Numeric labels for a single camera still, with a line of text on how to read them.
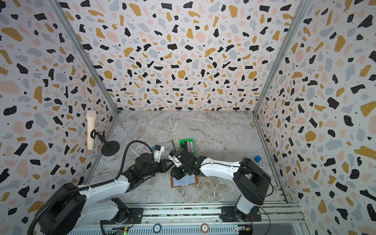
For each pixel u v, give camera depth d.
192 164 0.65
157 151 0.76
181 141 1.07
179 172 0.73
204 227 0.71
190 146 0.97
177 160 0.72
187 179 0.86
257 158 0.94
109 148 0.97
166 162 0.75
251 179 0.47
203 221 0.73
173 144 1.04
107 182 0.53
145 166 0.65
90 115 0.76
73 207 0.41
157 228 0.70
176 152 0.76
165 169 0.74
